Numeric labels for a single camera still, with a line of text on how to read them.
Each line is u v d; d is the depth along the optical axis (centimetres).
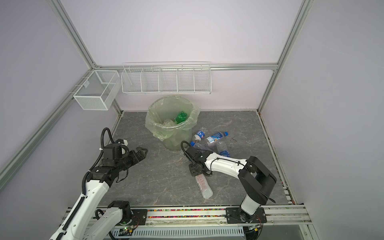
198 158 66
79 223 42
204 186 79
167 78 99
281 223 73
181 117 96
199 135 100
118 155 61
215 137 97
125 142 73
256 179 45
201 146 97
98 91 98
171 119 101
